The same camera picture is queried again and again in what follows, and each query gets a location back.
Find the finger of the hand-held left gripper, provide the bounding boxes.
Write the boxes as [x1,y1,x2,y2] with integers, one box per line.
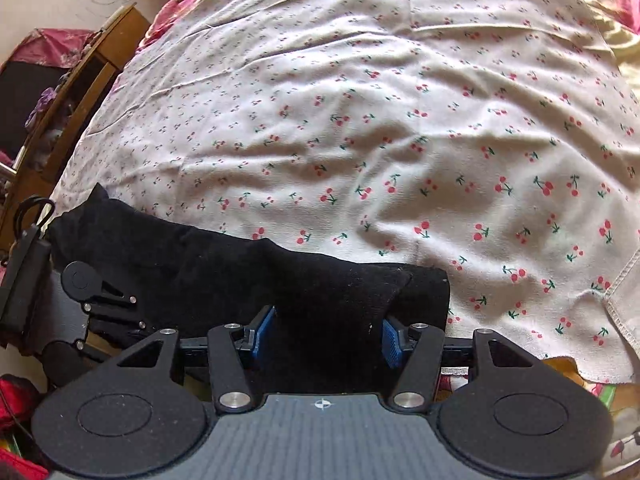
[82,282,168,335]
[74,332,151,365]

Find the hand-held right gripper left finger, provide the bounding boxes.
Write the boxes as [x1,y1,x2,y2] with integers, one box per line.
[117,305,277,415]

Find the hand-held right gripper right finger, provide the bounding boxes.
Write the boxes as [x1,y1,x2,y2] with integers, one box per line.
[381,316,533,415]

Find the black pants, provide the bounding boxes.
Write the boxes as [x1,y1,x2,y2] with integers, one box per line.
[46,182,451,396]

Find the red cloth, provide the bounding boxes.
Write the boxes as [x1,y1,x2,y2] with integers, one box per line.
[0,375,48,480]

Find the purple cloth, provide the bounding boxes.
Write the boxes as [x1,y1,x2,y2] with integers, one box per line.
[25,87,61,128]

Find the black television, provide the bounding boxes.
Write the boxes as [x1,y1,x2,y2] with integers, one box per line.
[0,60,66,156]

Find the cherry print bed sheet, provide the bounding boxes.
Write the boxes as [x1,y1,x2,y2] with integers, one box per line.
[50,0,640,383]

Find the pink floral cloth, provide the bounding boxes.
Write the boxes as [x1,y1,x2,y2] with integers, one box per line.
[10,27,96,68]

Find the pink floral quilt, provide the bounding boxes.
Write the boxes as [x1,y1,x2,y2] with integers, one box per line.
[140,0,640,480]

